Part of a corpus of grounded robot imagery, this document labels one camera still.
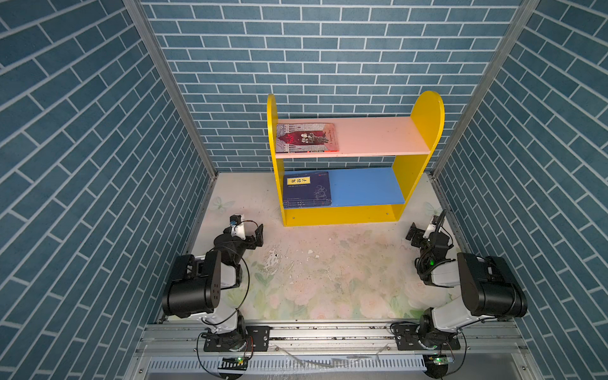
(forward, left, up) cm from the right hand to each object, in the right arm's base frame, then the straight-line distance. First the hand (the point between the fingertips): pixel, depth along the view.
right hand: (426, 224), depth 92 cm
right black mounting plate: (-39, +9, -1) cm, 40 cm away
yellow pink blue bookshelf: (+8, +21, +7) cm, 24 cm away
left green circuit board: (-49, +65, -10) cm, 82 cm away
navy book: (+5, +47, +11) cm, 49 cm away
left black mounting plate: (-43, +61, -6) cm, 75 cm away
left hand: (-6, +69, +2) cm, 69 cm away
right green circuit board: (-43, +2, -9) cm, 44 cm away
